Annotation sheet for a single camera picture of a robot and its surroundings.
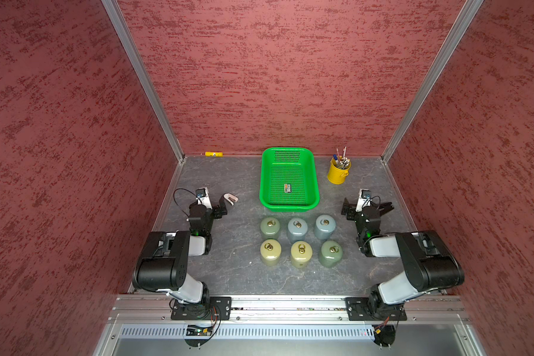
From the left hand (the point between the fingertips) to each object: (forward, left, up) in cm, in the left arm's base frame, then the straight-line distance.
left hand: (213, 200), depth 93 cm
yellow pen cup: (+16, -57, +2) cm, 59 cm away
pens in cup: (+16, -57, +8) cm, 60 cm away
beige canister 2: (-23, -37, 0) cm, 43 cm away
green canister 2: (-22, -48, 0) cm, 53 cm away
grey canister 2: (-12, -47, 0) cm, 48 cm away
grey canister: (-13, -36, 0) cm, 38 cm away
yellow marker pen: (+36, +8, -7) cm, 38 cm away
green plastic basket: (+17, -34, -7) cm, 39 cm away
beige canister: (-22, -26, +1) cm, 34 cm away
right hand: (+1, -62, 0) cm, 62 cm away
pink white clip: (+5, -6, -6) cm, 10 cm away
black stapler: (+1, -77, -6) cm, 77 cm away
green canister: (-12, -25, 0) cm, 28 cm away
